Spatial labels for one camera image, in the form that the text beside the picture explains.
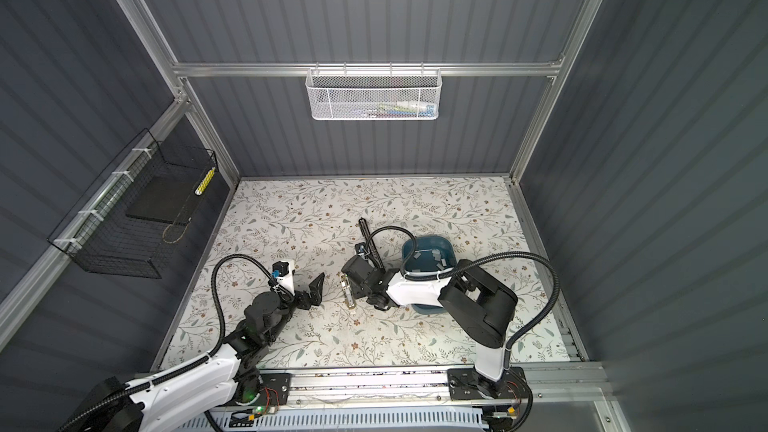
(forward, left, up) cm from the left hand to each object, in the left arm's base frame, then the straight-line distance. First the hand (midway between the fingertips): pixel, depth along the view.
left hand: (308, 273), depth 83 cm
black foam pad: (+17, +38, +15) cm, 44 cm away
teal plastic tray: (+10, -38, -9) cm, 40 cm away
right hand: (+1, -15, -9) cm, 17 cm away
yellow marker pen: (+20, +27, +17) cm, 38 cm away
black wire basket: (+8, +41, +17) cm, 45 cm away
